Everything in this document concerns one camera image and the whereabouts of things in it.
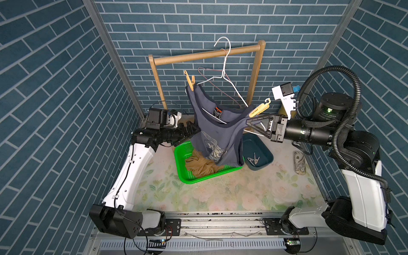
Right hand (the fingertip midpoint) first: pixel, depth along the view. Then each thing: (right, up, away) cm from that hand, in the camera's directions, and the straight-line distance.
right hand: (251, 123), depth 43 cm
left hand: (-17, -3, +27) cm, 32 cm away
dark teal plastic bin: (+17, -17, +56) cm, 61 cm away
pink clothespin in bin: (+16, -20, +53) cm, 59 cm away
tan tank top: (-18, -22, +46) cm, 54 cm away
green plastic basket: (-29, -13, +51) cm, 60 cm away
